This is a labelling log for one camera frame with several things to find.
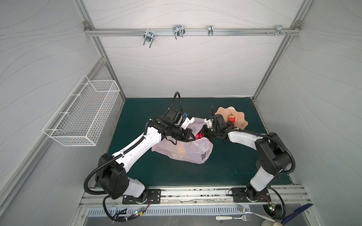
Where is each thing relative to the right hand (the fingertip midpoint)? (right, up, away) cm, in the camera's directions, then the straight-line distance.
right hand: (196, 130), depth 90 cm
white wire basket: (-59, +8, -21) cm, 64 cm away
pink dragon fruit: (+1, -3, -6) cm, 6 cm away
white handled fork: (+21, -40, -22) cm, 50 cm away
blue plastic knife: (+48, -38, -21) cm, 65 cm away
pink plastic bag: (-1, -9, -16) cm, 19 cm away
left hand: (-1, -1, -16) cm, 16 cm away
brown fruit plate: (+33, +4, +12) cm, 36 cm away
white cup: (+33, -41, -23) cm, 58 cm away
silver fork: (+22, -37, -20) cm, 47 cm away
